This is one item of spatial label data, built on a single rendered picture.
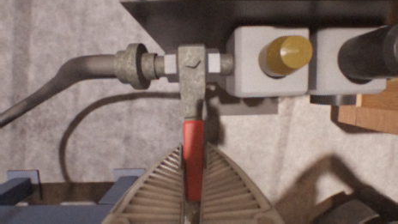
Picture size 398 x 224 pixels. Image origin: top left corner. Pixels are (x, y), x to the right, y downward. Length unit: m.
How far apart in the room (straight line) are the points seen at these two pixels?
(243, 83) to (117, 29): 0.64
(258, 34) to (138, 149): 0.65
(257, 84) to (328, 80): 0.08
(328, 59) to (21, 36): 1.00
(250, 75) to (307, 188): 0.80
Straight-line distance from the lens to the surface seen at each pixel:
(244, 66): 0.17
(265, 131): 0.71
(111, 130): 0.74
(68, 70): 0.24
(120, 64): 0.19
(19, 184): 1.01
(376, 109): 0.73
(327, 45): 0.22
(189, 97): 0.15
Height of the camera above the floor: 0.62
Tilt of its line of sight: 85 degrees down
